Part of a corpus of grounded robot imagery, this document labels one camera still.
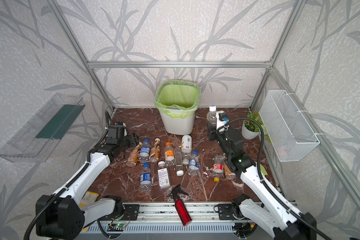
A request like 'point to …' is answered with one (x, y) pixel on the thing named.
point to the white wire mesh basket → (289, 136)
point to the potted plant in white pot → (250, 129)
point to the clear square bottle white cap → (179, 162)
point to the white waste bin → (174, 125)
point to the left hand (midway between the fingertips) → (136, 133)
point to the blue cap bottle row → (145, 151)
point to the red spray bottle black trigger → (185, 218)
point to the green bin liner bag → (180, 98)
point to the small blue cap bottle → (194, 166)
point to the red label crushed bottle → (218, 167)
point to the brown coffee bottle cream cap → (155, 151)
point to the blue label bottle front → (145, 178)
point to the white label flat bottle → (163, 174)
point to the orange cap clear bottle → (169, 154)
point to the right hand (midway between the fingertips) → (212, 115)
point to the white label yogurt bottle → (186, 143)
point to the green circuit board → (116, 227)
